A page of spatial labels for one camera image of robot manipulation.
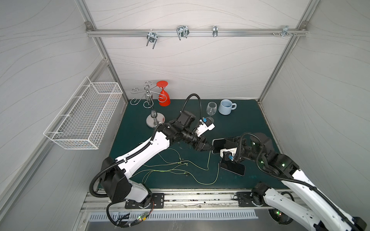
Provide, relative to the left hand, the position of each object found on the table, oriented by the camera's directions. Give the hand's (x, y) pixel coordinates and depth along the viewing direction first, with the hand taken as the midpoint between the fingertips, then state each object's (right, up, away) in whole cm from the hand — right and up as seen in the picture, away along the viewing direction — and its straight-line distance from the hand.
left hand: (208, 147), depth 67 cm
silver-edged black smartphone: (+4, +2, -1) cm, 5 cm away
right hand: (+10, +3, +3) cm, 11 cm away
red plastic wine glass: (-24, +25, +19) cm, 39 cm away
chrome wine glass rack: (-35, +11, +38) cm, 53 cm away
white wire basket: (-61, +11, +1) cm, 62 cm away
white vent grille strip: (-52, -35, +3) cm, 62 cm away
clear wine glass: (+6, +18, +32) cm, 37 cm away
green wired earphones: (-21, -14, +19) cm, 32 cm away
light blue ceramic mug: (+20, +21, +43) cm, 52 cm away
